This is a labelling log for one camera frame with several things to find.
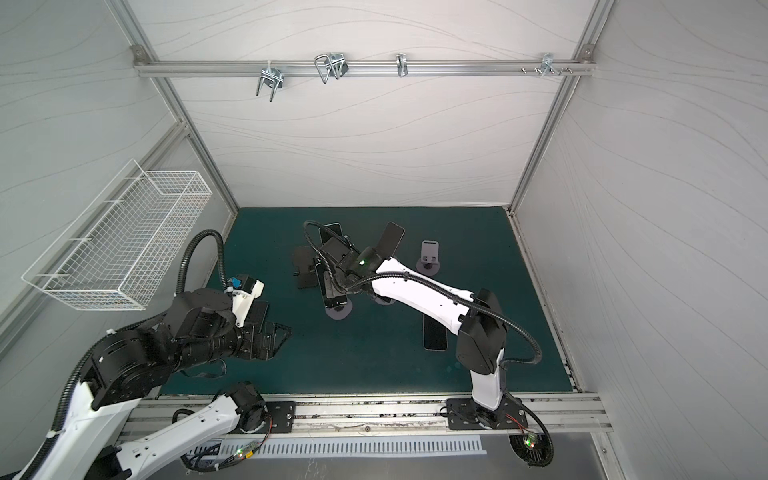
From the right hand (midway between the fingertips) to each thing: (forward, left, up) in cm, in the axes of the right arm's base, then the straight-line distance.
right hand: (347, 275), depth 80 cm
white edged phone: (-9, +2, +5) cm, 11 cm away
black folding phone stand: (+12, +18, -9) cm, 23 cm away
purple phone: (+19, -10, -8) cm, 23 cm away
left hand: (-18, +10, +9) cm, 23 cm away
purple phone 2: (-9, -25, -16) cm, 31 cm away
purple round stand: (-3, +5, -18) cm, 19 cm away
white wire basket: (-6, +51, +15) cm, 53 cm away
